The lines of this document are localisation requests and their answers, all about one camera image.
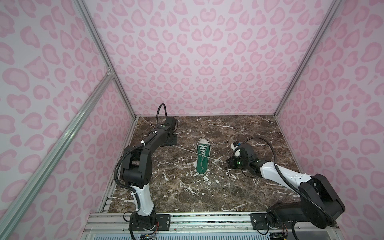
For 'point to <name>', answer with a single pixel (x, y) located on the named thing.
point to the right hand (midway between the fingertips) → (227, 160)
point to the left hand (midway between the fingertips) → (170, 139)
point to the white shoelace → (202, 151)
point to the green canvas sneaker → (203, 163)
